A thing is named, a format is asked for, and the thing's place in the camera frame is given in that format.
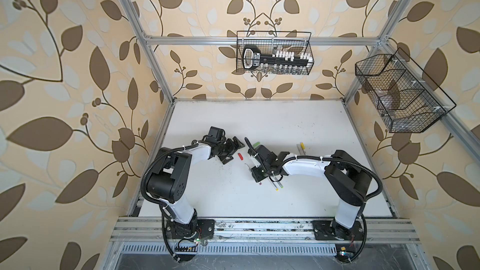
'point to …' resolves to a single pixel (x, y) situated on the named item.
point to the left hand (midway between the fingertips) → (237, 148)
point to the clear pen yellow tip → (273, 184)
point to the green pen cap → (257, 144)
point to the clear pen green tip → (280, 185)
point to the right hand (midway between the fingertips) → (253, 174)
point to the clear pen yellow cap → (302, 145)
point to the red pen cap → (240, 155)
